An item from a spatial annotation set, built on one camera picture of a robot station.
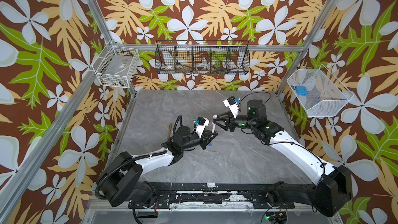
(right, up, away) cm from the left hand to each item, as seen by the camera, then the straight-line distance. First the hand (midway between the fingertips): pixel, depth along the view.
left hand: (215, 131), depth 76 cm
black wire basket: (-6, +45, +22) cm, 50 cm away
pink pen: (-1, +2, -3) cm, 4 cm away
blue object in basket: (+50, +22, +10) cm, 55 cm away
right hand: (-1, +6, -5) cm, 8 cm away
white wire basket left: (-55, +35, +9) cm, 66 cm away
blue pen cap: (-1, -11, +17) cm, 20 cm away
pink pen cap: (-1, +8, -6) cm, 10 cm away
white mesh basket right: (+57, +19, +4) cm, 60 cm away
